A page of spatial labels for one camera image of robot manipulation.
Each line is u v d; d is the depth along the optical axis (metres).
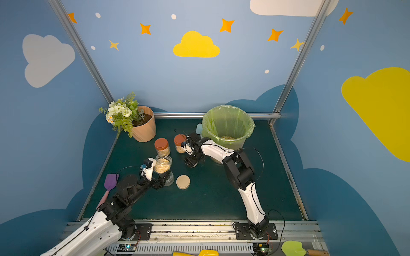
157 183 0.67
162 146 0.93
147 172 0.65
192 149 0.74
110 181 0.89
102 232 0.52
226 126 1.01
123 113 0.85
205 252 0.69
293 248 0.71
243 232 0.73
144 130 0.96
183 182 0.90
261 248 0.71
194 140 0.79
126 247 0.70
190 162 0.86
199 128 1.18
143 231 0.74
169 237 0.73
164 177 0.69
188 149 0.89
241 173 0.56
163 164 0.71
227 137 1.08
